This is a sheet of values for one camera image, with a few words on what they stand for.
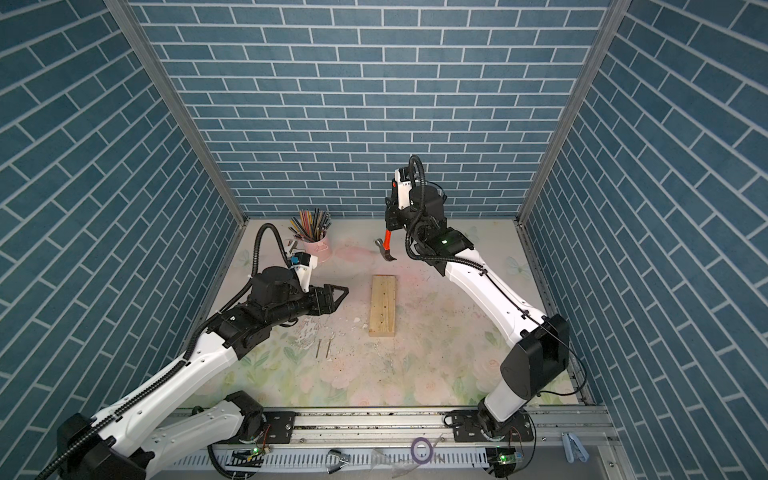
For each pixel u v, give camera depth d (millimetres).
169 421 448
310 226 1016
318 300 643
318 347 870
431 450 705
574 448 702
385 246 847
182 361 462
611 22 722
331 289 666
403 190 652
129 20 709
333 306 665
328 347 870
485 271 495
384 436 737
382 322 889
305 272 680
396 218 677
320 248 1010
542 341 431
